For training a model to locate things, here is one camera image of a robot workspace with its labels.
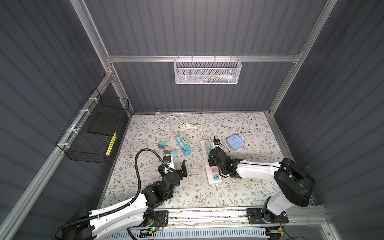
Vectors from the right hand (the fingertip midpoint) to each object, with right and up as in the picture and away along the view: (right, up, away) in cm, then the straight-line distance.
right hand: (212, 155), depth 90 cm
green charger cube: (-20, +12, +9) cm, 25 cm away
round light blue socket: (+17, +7, +10) cm, 21 cm away
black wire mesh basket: (-62, +12, -18) cm, 66 cm away
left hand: (-20, -2, -11) cm, 23 cm away
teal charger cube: (-33, +5, +10) cm, 34 cm away
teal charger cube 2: (-24, 0, +6) cm, 24 cm away
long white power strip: (0, -10, -4) cm, 10 cm away
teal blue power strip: (-17, +3, +6) cm, 18 cm away
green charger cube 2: (-17, +9, +6) cm, 20 cm away
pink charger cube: (-29, +2, +9) cm, 30 cm away
